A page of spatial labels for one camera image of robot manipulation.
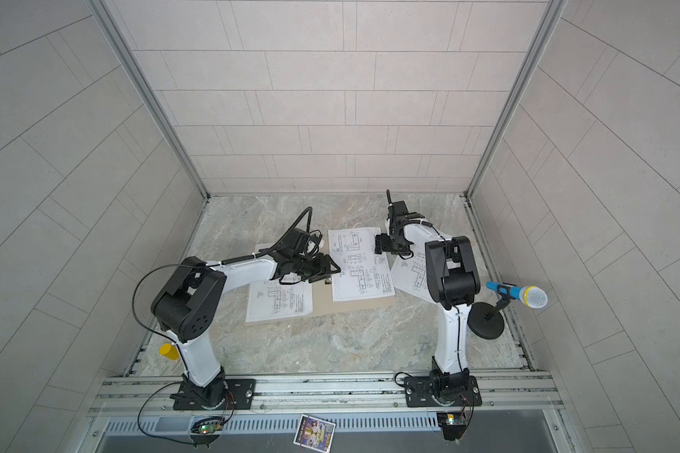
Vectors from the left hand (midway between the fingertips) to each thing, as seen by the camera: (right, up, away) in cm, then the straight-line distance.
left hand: (342, 267), depth 89 cm
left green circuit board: (-29, -32, -25) cm, 50 cm away
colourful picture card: (-5, -35, -24) cm, 42 cm away
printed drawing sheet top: (-22, -10, -1) cm, 24 cm away
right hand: (+15, +5, +12) cm, 20 cm away
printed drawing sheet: (+7, -3, +5) cm, 9 cm away
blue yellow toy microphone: (+44, -2, -26) cm, 51 cm away
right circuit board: (+28, -34, -20) cm, 48 cm away
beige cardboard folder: (-6, -9, 0) cm, 11 cm away
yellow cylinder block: (-44, -19, -16) cm, 51 cm away
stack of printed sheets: (+23, -3, +5) cm, 23 cm away
